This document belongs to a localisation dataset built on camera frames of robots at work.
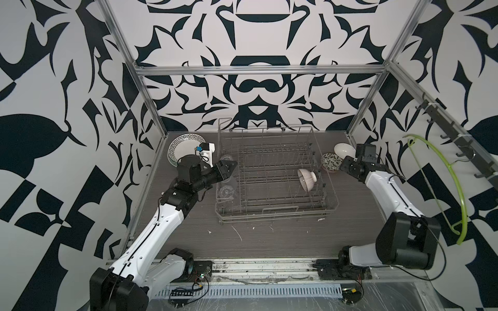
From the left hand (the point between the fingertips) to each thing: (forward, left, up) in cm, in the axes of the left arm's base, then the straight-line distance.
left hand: (234, 160), depth 73 cm
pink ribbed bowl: (0, -31, -15) cm, 34 cm away
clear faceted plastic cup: (-5, +4, -15) cm, 16 cm away
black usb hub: (-37, +22, -31) cm, 53 cm away
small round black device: (-41, -41, -30) cm, 65 cm away
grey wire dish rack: (+11, -22, -26) cm, 35 cm away
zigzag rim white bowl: (+29, +29, -23) cm, 47 cm away
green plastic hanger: (-26, -68, -4) cm, 73 cm away
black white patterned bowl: (+16, -50, -26) cm, 59 cm away
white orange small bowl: (+23, -58, -24) cm, 66 cm away
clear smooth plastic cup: (+12, +4, -14) cm, 19 cm away
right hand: (+6, -51, -12) cm, 53 cm away
